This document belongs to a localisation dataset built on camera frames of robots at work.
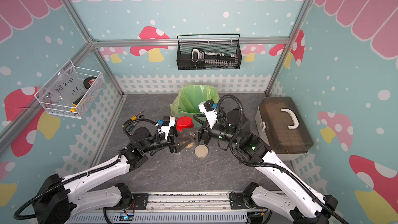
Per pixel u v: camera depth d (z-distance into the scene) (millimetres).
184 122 594
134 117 1053
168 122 582
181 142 646
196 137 503
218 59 888
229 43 908
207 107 496
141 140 547
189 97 921
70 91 686
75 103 634
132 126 1013
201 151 888
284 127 867
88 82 794
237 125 441
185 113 778
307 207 379
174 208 737
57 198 399
